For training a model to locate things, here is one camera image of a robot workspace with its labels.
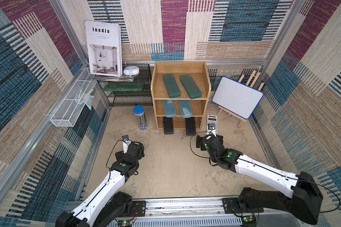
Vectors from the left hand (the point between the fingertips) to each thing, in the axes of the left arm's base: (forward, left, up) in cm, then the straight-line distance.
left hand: (130, 149), depth 83 cm
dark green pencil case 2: (+27, -36, +21) cm, 50 cm away
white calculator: (+28, -54, -9) cm, 62 cm away
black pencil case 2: (+20, -37, -6) cm, 43 cm away
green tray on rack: (+40, +9, +14) cm, 43 cm away
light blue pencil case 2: (+24, -33, +8) cm, 42 cm away
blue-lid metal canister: (+22, -3, +8) cm, 24 cm away
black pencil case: (+22, -21, -7) cm, 31 cm away
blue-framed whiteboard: (+26, -68, +13) cm, 74 cm away
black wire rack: (+50, +7, -5) cm, 50 cm away
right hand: (+4, -43, +6) cm, 43 cm away
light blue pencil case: (+26, -23, +7) cm, 35 cm away
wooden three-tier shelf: (+28, -30, +20) cm, 45 cm away
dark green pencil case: (+28, -25, +21) cm, 43 cm away
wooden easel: (+25, -71, -3) cm, 75 cm away
